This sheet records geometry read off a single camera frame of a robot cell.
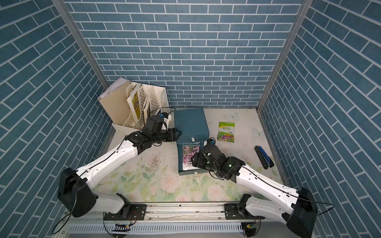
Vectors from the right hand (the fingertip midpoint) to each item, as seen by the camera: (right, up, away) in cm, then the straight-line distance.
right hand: (195, 161), depth 75 cm
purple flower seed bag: (-4, +2, +11) cm, 13 cm away
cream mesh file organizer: (-34, +34, +21) cm, 52 cm away
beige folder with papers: (-50, +34, +16) cm, 63 cm away
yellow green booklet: (-39, +32, +20) cm, 54 cm away
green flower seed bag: (+21, +13, +30) cm, 39 cm away
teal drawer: (-10, +3, +12) cm, 15 cm away
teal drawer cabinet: (-1, +17, +7) cm, 19 cm away
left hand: (-7, +13, +4) cm, 16 cm away
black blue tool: (+44, -4, +16) cm, 47 cm away
